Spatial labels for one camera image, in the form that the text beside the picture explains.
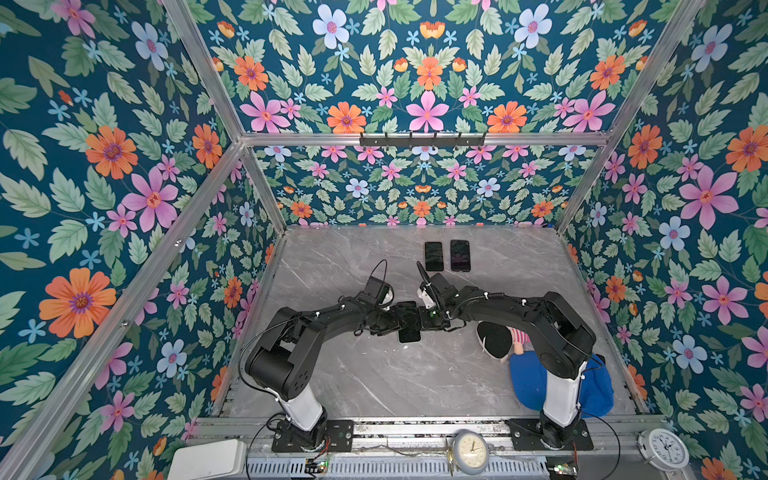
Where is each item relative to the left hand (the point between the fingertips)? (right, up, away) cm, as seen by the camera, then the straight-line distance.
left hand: (408, 319), depth 89 cm
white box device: (-46, -27, -23) cm, 58 cm away
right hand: (+2, -2, +2) cm, 3 cm away
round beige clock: (+14, -26, -22) cm, 37 cm away
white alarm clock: (+59, -26, -21) cm, 68 cm away
